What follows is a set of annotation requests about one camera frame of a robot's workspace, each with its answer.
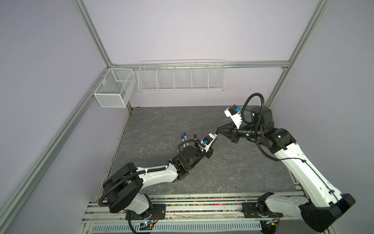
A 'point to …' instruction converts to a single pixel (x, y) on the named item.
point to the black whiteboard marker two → (216, 133)
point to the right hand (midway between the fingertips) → (218, 131)
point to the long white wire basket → (181, 75)
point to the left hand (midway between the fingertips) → (215, 138)
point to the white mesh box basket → (116, 88)
